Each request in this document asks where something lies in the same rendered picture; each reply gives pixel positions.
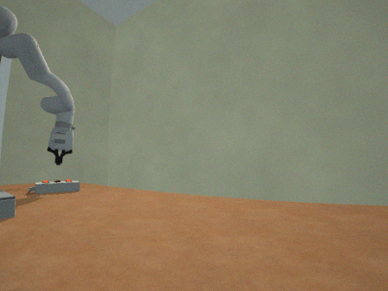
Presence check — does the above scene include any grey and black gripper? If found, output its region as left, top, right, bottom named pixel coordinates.
left=47, top=127, right=73, bottom=165

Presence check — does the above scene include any white power strip panel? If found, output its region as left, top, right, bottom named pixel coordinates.
left=29, top=180, right=80, bottom=194

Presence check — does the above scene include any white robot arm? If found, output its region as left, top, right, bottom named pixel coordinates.
left=0, top=5, right=75, bottom=130

